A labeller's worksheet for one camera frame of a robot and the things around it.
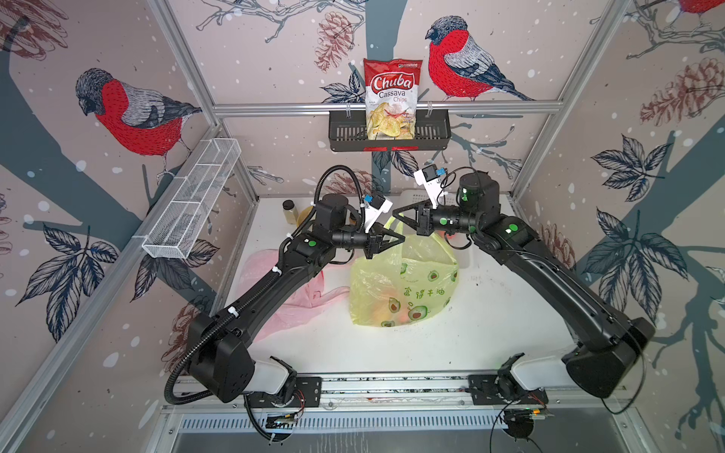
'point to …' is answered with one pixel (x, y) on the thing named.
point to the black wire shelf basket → (347, 131)
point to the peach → (390, 309)
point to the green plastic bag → (406, 280)
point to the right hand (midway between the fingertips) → (393, 213)
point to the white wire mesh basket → (173, 233)
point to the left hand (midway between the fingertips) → (406, 236)
